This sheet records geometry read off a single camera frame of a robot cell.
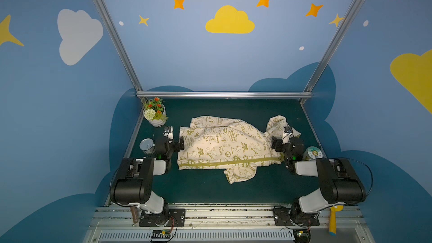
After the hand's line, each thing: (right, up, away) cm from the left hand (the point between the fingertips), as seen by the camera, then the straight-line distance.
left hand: (173, 136), depth 95 cm
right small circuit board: (+63, -42, -21) cm, 79 cm away
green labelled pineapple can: (+75, -8, -8) cm, 76 cm away
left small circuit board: (+1, -40, -22) cm, 46 cm away
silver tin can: (-12, -4, -5) cm, 14 cm away
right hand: (+63, +1, 0) cm, 63 cm away
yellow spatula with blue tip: (+77, -34, -21) cm, 87 cm away
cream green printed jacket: (+35, -5, -3) cm, 36 cm away
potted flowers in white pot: (-11, +14, 0) cm, 18 cm away
